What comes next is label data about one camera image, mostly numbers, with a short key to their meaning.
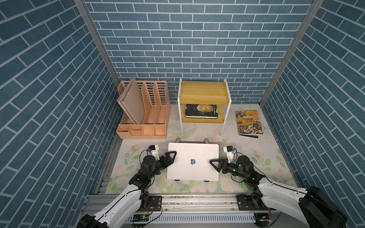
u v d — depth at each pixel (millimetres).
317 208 420
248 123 1077
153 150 767
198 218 770
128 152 931
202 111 929
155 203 742
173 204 751
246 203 733
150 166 640
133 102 997
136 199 569
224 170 721
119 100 811
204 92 822
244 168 646
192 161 823
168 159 737
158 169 722
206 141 847
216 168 738
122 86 996
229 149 766
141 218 720
